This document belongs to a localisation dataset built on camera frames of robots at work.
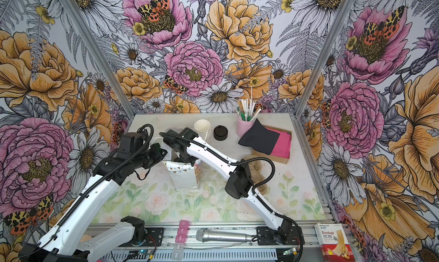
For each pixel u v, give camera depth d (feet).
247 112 3.43
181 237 2.39
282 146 3.29
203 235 2.34
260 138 3.43
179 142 1.95
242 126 3.35
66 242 1.26
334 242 2.30
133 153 1.70
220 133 3.52
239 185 1.98
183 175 2.39
